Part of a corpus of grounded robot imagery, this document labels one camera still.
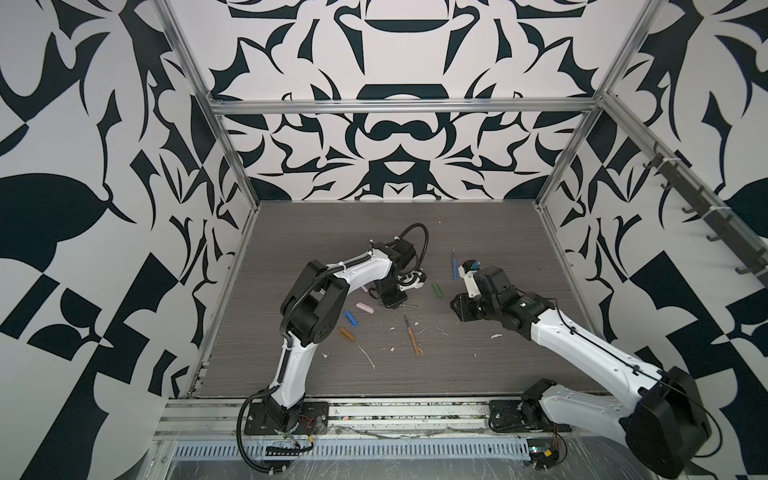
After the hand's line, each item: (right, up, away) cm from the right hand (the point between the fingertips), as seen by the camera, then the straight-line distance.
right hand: (455, 301), depth 82 cm
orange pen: (-11, -12, +4) cm, 17 cm away
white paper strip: (-24, -16, +2) cm, 29 cm away
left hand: (-16, -1, +12) cm, 20 cm away
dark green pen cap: (-3, +1, +14) cm, 14 cm away
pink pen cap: (-25, -4, +10) cm, 28 cm away
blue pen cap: (-29, -8, +7) cm, 30 cm away
